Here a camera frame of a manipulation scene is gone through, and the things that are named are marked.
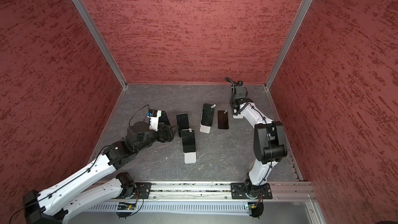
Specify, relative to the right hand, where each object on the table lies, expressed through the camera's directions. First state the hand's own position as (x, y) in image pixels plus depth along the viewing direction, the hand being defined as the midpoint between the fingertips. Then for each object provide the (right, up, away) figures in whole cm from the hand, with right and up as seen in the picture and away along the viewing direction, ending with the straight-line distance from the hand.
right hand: (238, 100), depth 95 cm
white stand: (-30, -33, -10) cm, 45 cm away
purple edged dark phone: (-9, -14, +7) cm, 18 cm away
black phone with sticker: (-20, -8, -6) cm, 22 cm away
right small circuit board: (+1, -50, -24) cm, 56 cm away
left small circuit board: (-60, -51, -23) cm, 82 cm away
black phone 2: (-30, -21, -17) cm, 40 cm away
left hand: (-38, -14, -22) cm, 46 cm away
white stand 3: (-21, -18, -1) cm, 28 cm away
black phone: (-35, -13, -7) cm, 38 cm away
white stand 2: (+1, -11, +4) cm, 12 cm away
